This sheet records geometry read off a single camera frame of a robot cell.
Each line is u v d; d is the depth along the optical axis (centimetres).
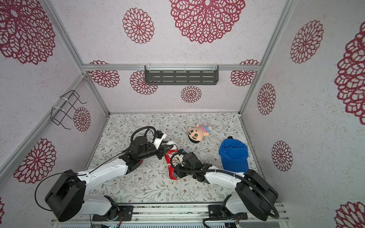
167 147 76
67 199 42
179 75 94
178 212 75
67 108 79
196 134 97
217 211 73
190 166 67
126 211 75
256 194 43
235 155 92
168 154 78
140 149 63
